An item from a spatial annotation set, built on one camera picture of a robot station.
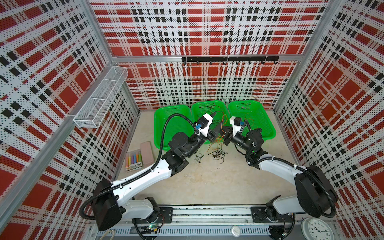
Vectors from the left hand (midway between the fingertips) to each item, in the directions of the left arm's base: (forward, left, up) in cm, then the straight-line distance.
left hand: (219, 117), depth 60 cm
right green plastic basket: (+39, -33, -39) cm, 64 cm away
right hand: (+6, -1, -14) cm, 15 cm away
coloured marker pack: (+2, +51, -41) cm, 65 cm away
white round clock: (-35, -44, -37) cm, 67 cm away
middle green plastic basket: (+45, +9, -38) cm, 59 cm away
